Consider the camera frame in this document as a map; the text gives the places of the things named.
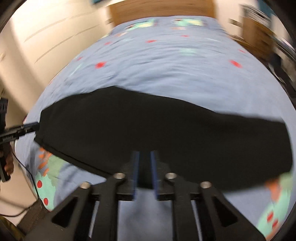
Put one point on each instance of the black pants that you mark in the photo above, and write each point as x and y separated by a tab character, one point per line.
98	131

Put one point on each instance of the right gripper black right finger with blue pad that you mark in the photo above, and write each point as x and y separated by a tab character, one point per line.
163	179

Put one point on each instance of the blue patterned bed cover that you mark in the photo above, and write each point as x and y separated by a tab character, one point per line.
189	58

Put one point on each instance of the wooden headboard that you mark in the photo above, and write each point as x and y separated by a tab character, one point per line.
125	11

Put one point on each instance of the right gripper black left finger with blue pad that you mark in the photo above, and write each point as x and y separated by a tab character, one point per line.
127	179

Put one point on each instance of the white sliding wardrobe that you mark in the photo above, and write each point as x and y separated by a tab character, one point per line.
41	38

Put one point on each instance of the person's left hand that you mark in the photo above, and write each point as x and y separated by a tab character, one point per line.
9	167

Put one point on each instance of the wooden drawer chest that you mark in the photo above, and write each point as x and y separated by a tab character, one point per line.
260	28

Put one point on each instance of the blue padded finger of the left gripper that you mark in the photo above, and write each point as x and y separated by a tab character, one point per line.
29	128

